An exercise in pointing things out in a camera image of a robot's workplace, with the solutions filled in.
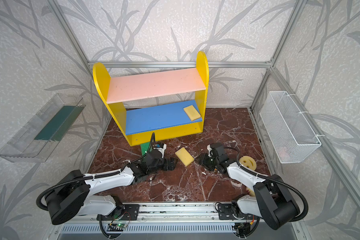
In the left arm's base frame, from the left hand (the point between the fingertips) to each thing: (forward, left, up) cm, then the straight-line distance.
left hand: (174, 156), depth 85 cm
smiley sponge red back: (-18, -41, -4) cm, 45 cm away
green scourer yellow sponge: (+9, +21, -7) cm, 24 cm away
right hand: (+1, -13, -1) cm, 13 cm away
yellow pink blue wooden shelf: (+24, -4, +5) cm, 25 cm away
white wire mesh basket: (-4, -51, +28) cm, 58 cm away
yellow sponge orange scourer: (+27, -10, +7) cm, 30 cm away
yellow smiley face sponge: (-2, -43, -4) cm, 44 cm away
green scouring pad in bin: (0, +48, +28) cm, 55 cm away
